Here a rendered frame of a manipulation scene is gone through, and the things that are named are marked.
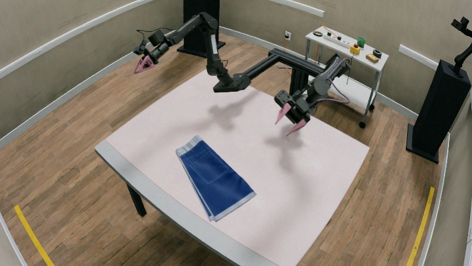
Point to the blue shorts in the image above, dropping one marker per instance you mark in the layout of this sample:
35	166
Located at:
218	187

